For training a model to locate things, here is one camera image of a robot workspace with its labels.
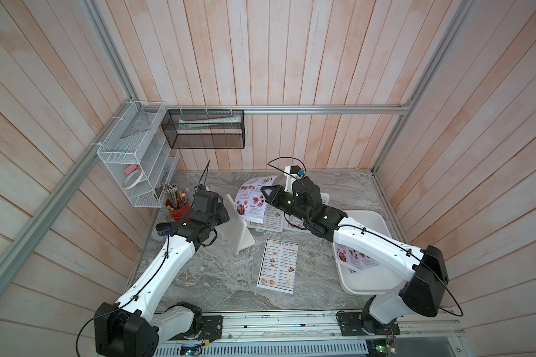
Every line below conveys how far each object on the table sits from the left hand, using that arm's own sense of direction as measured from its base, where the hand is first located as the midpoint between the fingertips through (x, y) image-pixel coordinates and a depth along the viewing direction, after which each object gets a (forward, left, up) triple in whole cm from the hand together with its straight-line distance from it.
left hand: (222, 212), depth 81 cm
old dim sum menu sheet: (-13, -22, -20) cm, 32 cm away
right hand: (+1, -14, +12) cm, 18 cm away
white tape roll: (+10, +34, +7) cm, 36 cm away
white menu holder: (-4, -5, -4) cm, 7 cm away
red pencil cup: (+8, +20, -4) cm, 22 cm away
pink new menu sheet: (-2, -11, +9) cm, 14 cm away
